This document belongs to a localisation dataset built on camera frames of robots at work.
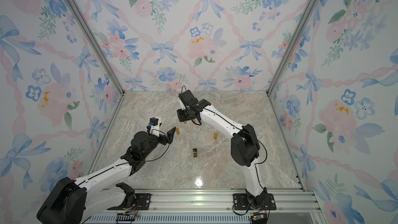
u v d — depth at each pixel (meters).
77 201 0.41
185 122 1.03
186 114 0.75
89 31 0.86
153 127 0.69
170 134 0.77
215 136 0.94
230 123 0.54
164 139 0.73
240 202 0.73
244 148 0.51
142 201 0.74
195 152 0.90
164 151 0.92
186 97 0.69
